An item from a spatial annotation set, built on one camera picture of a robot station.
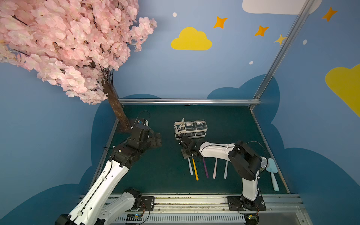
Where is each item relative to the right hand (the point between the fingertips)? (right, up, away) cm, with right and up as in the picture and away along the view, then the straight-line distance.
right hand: (187, 149), depth 95 cm
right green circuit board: (+33, -33, -22) cm, 51 cm away
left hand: (-20, +12, -22) cm, 32 cm away
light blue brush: (+54, -10, -7) cm, 56 cm away
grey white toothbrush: (-3, +20, -6) cm, 21 cm away
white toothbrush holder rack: (+2, +14, 0) cm, 14 cm away
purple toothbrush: (+11, -13, -9) cm, 20 cm away
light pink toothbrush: (+17, -11, -7) cm, 22 cm away
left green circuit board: (-30, -31, -22) cm, 49 cm away
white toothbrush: (+1, -10, -7) cm, 12 cm away
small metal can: (+46, -6, -11) cm, 48 cm away
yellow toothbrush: (+5, -13, -10) cm, 17 cm away
